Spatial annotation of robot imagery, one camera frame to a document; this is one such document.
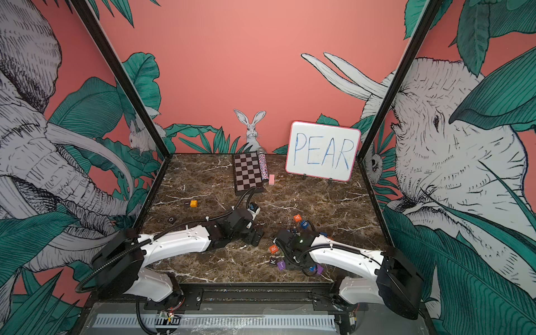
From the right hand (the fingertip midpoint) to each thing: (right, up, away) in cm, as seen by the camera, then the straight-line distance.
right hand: (291, 261), depth 80 cm
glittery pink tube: (-14, +47, +38) cm, 62 cm away
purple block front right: (+11, -3, 0) cm, 12 cm away
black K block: (-7, -1, +2) cm, 7 cm away
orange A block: (+5, +14, +15) cm, 21 cm away
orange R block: (-7, +3, +5) cm, 9 cm away
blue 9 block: (+7, +12, +13) cm, 18 cm away
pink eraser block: (-8, +31, +29) cm, 43 cm away
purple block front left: (-4, -2, +1) cm, 4 cm away
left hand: (-14, +13, +5) cm, 19 cm away
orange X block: (-46, +20, +18) cm, 53 cm away
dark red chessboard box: (-21, +35, +30) cm, 51 cm away
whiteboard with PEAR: (+18, +46, +24) cm, 55 cm away
